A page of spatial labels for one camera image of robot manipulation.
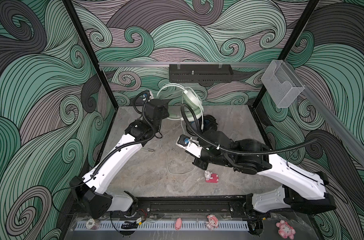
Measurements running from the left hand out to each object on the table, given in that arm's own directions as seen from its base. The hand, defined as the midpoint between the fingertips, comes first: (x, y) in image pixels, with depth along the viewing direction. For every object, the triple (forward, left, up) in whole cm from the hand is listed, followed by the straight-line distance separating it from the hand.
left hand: (161, 103), depth 71 cm
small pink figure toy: (-45, -10, -34) cm, 57 cm away
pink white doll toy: (-44, -25, -32) cm, 60 cm away
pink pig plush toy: (-47, -58, -32) cm, 81 cm away
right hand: (-24, -13, -2) cm, 27 cm away
